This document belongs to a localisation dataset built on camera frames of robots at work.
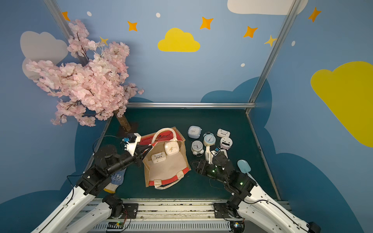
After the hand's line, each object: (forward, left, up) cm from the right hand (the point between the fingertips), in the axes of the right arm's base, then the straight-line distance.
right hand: (195, 162), depth 71 cm
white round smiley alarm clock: (+23, -21, -17) cm, 36 cm away
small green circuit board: (-27, +39, -22) cm, 52 cm away
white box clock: (+32, -19, -18) cm, 41 cm away
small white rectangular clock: (+9, +23, -15) cm, 29 cm away
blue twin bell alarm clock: (+26, -10, -17) cm, 32 cm away
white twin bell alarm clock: (+18, -1, -17) cm, 24 cm away
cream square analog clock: (+16, +15, -14) cm, 26 cm away
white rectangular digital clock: (+1, -6, +7) cm, 10 cm away
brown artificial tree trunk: (+30, +50, -8) cm, 59 cm away
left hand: (+4, +21, +9) cm, 24 cm away
